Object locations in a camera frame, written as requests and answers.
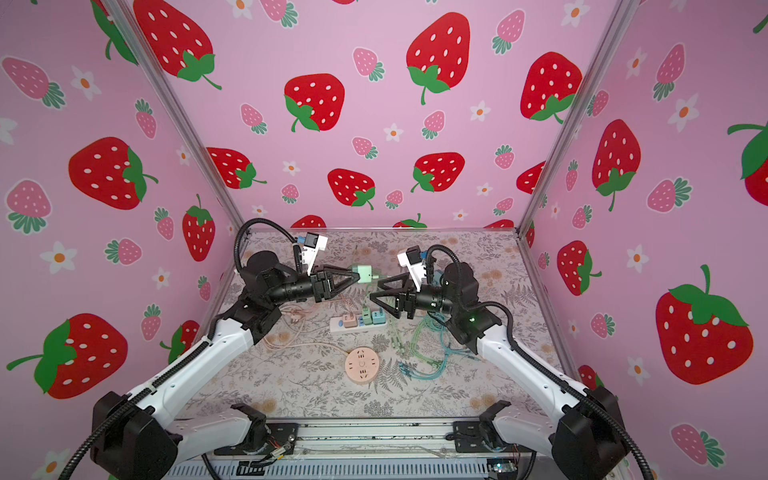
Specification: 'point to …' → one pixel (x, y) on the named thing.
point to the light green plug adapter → (365, 273)
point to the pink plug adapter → (350, 320)
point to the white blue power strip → (337, 324)
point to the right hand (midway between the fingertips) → (375, 292)
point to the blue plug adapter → (379, 317)
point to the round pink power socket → (361, 364)
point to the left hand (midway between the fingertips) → (357, 278)
